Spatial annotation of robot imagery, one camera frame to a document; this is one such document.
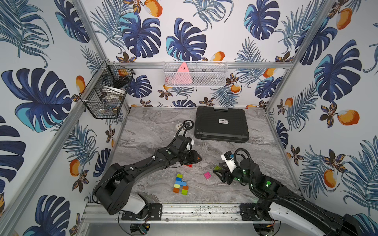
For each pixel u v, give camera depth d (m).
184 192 0.80
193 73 0.93
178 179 0.85
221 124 1.03
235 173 0.67
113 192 0.42
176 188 0.81
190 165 0.90
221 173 0.68
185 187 0.81
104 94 0.92
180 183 0.82
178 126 1.04
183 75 0.90
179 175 0.85
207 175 0.85
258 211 0.66
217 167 0.86
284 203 0.52
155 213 0.75
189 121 1.10
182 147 0.68
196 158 0.76
